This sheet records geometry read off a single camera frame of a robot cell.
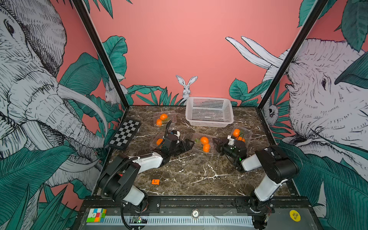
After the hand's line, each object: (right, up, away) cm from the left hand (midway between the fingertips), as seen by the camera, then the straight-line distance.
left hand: (192, 143), depth 87 cm
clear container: (-28, +18, +27) cm, 43 cm away
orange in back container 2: (-24, +13, +17) cm, 32 cm away
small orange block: (-21, -21, -7) cm, 30 cm away
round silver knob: (+1, -30, -21) cm, 36 cm away
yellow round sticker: (+52, -34, -16) cm, 64 cm away
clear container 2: (+38, +5, +14) cm, 41 cm away
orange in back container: (-22, +17, +20) cm, 34 cm away
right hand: (+12, +3, +1) cm, 12 cm away
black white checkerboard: (-47, +5, +11) cm, 48 cm away
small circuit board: (-27, -35, -17) cm, 47 cm away
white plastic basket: (+19, +21, +31) cm, 42 cm away
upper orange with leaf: (+9, 0, +7) cm, 11 cm away
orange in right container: (+31, +5, +12) cm, 34 cm away
